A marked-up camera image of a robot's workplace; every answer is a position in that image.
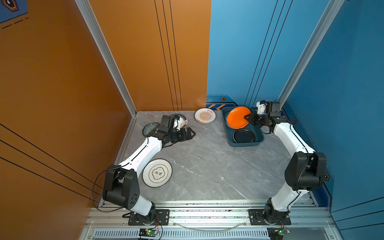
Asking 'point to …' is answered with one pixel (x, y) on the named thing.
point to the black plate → (243, 136)
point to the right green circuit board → (282, 231)
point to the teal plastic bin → (259, 138)
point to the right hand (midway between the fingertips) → (243, 116)
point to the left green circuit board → (148, 232)
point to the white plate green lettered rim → (226, 120)
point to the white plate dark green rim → (173, 114)
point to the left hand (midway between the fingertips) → (190, 133)
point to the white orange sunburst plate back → (205, 115)
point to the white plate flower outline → (157, 173)
